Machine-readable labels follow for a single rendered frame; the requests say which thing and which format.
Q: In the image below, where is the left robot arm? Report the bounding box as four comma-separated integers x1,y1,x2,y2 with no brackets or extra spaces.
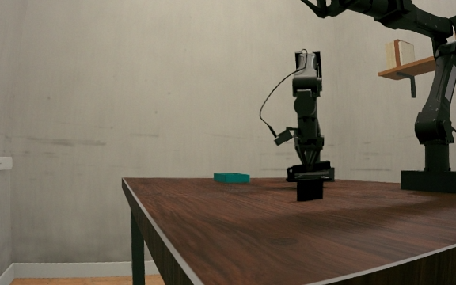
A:
363,0,456,176

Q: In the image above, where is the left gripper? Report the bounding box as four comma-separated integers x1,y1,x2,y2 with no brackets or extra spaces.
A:
301,0,371,19

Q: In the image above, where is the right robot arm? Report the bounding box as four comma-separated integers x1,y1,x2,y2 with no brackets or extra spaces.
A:
273,51,325,149

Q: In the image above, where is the teal shallow tray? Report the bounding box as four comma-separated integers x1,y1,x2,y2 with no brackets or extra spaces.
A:
214,173,250,183

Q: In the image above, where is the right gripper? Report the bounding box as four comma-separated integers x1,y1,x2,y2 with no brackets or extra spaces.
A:
278,119,323,172

